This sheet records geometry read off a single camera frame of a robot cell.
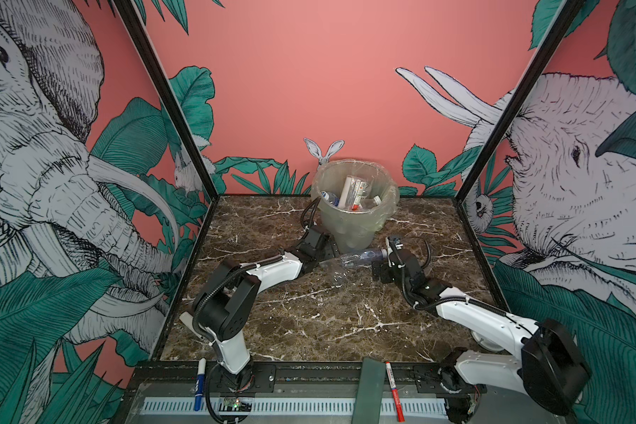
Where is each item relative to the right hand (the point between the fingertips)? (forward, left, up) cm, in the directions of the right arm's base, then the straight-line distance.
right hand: (382, 256), depth 85 cm
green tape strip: (-39, +7, -13) cm, 41 cm away
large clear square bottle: (+20, +9, +9) cm, 23 cm away
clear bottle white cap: (+6, +4, -13) cm, 14 cm away
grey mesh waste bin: (+10, +9, -8) cm, 16 cm away
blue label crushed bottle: (+20, +17, +8) cm, 27 cm away
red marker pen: (-34, 0, -12) cm, 36 cm away
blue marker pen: (-35, +53, -11) cm, 65 cm away
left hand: (+7, +17, -3) cm, 19 cm away
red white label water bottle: (+20, +4, +4) cm, 21 cm away
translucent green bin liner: (+26, +17, +11) cm, 33 cm away
